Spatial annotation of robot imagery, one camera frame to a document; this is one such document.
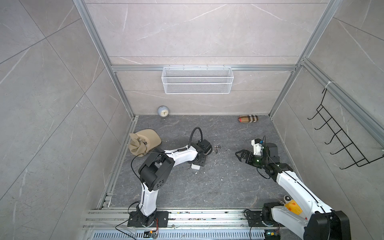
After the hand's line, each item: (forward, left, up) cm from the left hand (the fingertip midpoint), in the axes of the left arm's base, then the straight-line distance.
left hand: (199, 158), depth 94 cm
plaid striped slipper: (+32, -41, +2) cm, 52 cm away
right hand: (-3, -24, +11) cm, 26 cm away
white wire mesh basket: (+44, -1, +29) cm, 53 cm away
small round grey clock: (+39, +26, +5) cm, 47 cm away
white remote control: (-6, +3, +1) cm, 7 cm away
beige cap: (+14, +38, +1) cm, 41 cm away
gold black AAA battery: (+9, -13, -1) cm, 16 cm away
